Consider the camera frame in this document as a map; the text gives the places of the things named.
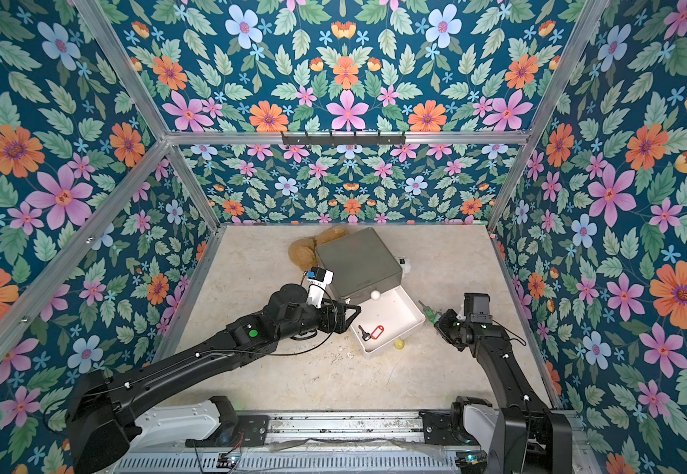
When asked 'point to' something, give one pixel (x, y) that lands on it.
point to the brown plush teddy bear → (303, 251)
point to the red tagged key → (373, 335)
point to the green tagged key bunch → (431, 315)
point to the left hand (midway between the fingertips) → (353, 307)
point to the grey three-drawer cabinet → (361, 265)
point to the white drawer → (385, 321)
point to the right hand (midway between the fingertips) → (437, 322)
